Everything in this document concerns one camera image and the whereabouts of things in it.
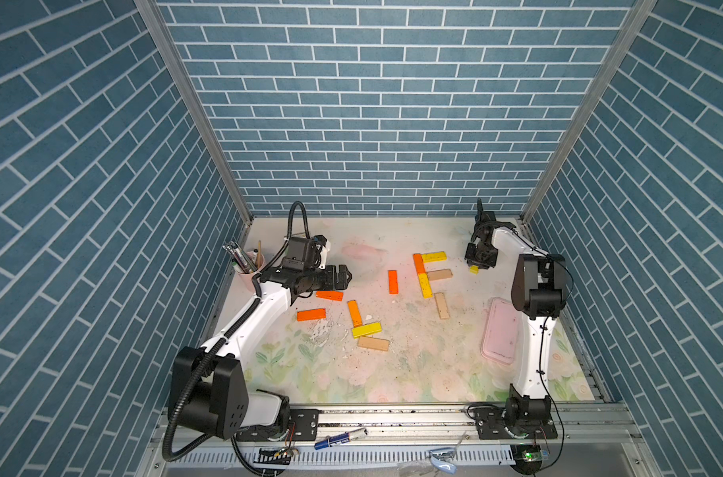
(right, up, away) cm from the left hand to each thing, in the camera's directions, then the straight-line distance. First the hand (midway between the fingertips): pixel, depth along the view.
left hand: (345, 276), depth 84 cm
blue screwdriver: (0, -38, -14) cm, 40 cm away
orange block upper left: (-6, -8, +12) cm, 15 cm away
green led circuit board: (+45, -42, -14) cm, 63 cm away
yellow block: (+6, -17, +6) cm, 19 cm away
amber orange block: (+2, -13, +9) cm, 16 cm away
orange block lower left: (-11, -13, +9) cm, 20 cm away
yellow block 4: (+43, 0, +18) cm, 47 cm away
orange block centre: (+15, -5, +15) cm, 21 cm away
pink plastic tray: (+47, -17, +4) cm, 50 cm away
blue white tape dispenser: (+24, -41, -16) cm, 50 cm away
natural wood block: (+8, -20, +2) cm, 22 cm away
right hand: (+45, +2, +23) cm, 50 cm away
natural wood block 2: (+32, -2, +21) cm, 38 cm away
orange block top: (+25, +2, +22) cm, 33 cm away
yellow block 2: (+30, +5, +24) cm, 39 cm away
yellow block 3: (+26, -5, +15) cm, 30 cm away
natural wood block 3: (+31, -11, +12) cm, 34 cm away
